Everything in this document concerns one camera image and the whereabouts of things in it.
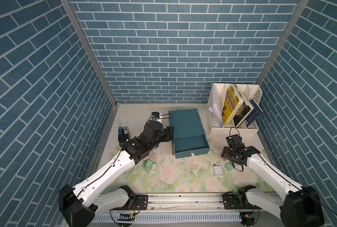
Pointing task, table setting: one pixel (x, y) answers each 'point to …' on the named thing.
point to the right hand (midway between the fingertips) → (228, 155)
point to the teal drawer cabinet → (189, 136)
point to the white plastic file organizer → (217, 93)
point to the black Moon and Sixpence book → (244, 108)
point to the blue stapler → (121, 136)
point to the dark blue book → (256, 111)
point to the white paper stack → (216, 116)
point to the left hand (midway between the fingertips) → (174, 129)
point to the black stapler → (126, 134)
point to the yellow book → (233, 101)
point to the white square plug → (217, 170)
